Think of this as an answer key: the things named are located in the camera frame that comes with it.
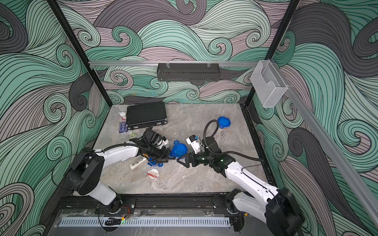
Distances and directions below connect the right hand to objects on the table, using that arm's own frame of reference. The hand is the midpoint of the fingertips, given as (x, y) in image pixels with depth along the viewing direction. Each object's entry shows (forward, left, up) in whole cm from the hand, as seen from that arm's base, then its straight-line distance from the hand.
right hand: (180, 160), depth 74 cm
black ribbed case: (+40, +27, -10) cm, 49 cm away
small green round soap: (+25, +35, -13) cm, 45 cm away
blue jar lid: (+5, +18, -14) cm, 23 cm away
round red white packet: (-2, +17, -14) cm, 22 cm away
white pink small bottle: (+39, +44, -8) cm, 59 cm away
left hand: (+4, +5, -7) cm, 10 cm away
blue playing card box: (+31, +43, -12) cm, 55 cm away
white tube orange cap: (+6, +25, -12) cm, 28 cm away
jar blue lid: (+6, +1, -1) cm, 6 cm away
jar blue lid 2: (+26, -27, -2) cm, 38 cm away
